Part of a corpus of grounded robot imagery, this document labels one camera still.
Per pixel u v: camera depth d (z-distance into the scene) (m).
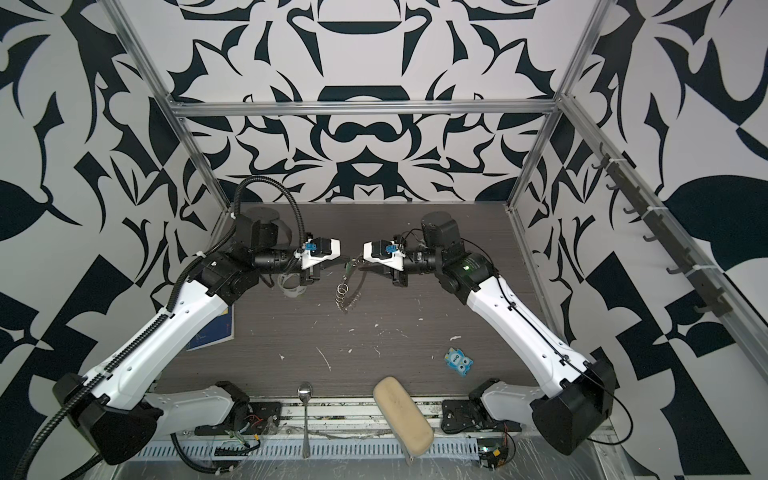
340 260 0.55
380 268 0.61
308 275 0.57
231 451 0.73
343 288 0.66
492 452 0.71
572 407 0.37
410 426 0.71
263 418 0.73
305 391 0.77
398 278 0.59
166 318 0.44
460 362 0.81
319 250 0.52
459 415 0.74
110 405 0.38
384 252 0.53
